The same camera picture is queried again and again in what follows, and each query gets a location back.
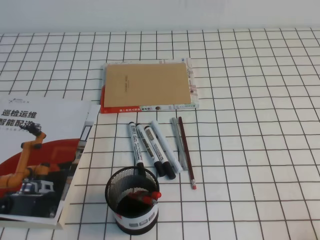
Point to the red marker pen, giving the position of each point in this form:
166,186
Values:
154,194

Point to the grey clear pen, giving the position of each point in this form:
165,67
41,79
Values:
181,152

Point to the white pen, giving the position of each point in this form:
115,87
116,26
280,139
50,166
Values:
168,150

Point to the red pen in holder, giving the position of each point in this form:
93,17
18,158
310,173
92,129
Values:
145,200

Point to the black mesh pen holder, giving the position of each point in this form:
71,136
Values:
131,216

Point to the brown kraft notebook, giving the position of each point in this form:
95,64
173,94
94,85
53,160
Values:
128,85

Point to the right black white marker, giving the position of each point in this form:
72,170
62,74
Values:
160,153

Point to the black white marker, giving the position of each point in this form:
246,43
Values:
136,148
156,162
160,153

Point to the middle black white marker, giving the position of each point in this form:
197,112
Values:
156,162

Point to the left black white marker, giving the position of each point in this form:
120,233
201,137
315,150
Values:
136,148

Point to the dark red pencil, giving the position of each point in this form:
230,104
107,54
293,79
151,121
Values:
187,154

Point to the robot brochure book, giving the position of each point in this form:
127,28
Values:
41,143

